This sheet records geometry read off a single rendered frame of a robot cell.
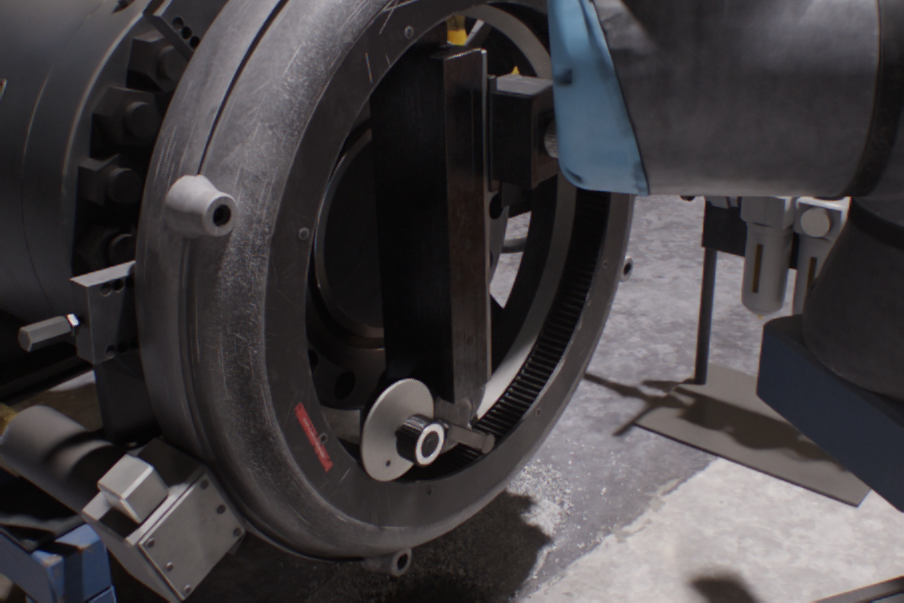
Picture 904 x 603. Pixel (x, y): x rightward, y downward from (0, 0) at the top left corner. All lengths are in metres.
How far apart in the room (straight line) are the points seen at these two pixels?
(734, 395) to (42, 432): 1.36
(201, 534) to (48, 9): 0.69
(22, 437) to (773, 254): 1.24
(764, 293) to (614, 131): 1.33
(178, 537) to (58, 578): 0.38
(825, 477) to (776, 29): 1.39
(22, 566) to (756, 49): 1.10
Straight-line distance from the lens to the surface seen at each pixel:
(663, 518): 1.77
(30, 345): 0.97
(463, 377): 1.17
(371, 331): 1.25
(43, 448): 1.15
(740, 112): 0.59
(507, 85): 1.11
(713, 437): 1.98
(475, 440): 1.24
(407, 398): 1.12
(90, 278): 1.00
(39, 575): 1.39
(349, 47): 0.95
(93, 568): 1.40
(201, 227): 0.89
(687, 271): 2.67
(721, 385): 2.15
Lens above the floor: 1.04
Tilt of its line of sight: 23 degrees down
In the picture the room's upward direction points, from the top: 1 degrees counter-clockwise
